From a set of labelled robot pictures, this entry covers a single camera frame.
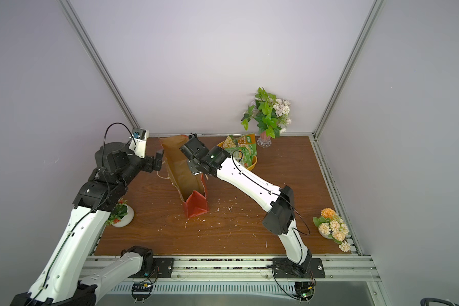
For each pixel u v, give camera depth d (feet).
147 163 1.93
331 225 2.34
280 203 1.51
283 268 2.38
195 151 1.83
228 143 3.48
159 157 2.03
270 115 2.75
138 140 1.79
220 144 3.48
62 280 1.19
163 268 2.39
